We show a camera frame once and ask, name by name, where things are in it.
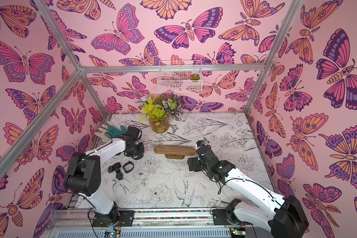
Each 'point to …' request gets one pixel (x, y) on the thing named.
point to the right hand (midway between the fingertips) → (195, 159)
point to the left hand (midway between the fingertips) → (143, 150)
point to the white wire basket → (180, 76)
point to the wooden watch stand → (172, 152)
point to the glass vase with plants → (158, 109)
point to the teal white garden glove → (106, 132)
